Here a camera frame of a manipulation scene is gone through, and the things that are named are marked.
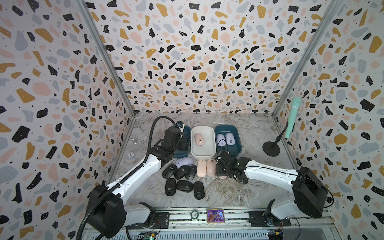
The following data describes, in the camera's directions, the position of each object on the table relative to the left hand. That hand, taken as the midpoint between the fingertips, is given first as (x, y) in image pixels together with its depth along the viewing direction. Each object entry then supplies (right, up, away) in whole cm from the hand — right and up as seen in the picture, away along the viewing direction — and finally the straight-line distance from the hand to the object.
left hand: (185, 136), depth 83 cm
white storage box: (+13, -9, +14) cm, 22 cm away
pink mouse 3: (+21, -24, +3) cm, 32 cm away
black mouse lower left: (-8, -28, -1) cm, 29 cm away
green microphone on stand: (+57, -9, +20) cm, 61 cm away
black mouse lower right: (+7, -29, -1) cm, 30 cm away
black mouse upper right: (+2, -22, +7) cm, 23 cm away
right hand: (+20, -20, +3) cm, 28 cm away
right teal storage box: (+31, -10, +18) cm, 37 cm away
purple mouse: (-2, -16, +10) cm, 19 cm away
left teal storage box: (-3, -12, +9) cm, 15 cm away
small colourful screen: (+16, -39, -8) cm, 43 cm away
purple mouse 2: (+22, -4, +19) cm, 30 cm away
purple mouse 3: (+28, -3, +21) cm, 35 cm away
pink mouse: (+9, -20, +7) cm, 23 cm away
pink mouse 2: (+14, -19, +7) cm, 25 cm away
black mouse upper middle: (-3, -21, +4) cm, 22 cm away
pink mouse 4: (+7, -3, +20) cm, 22 cm away
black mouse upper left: (-10, -21, +5) cm, 24 cm away
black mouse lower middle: (-1, -27, 0) cm, 27 cm away
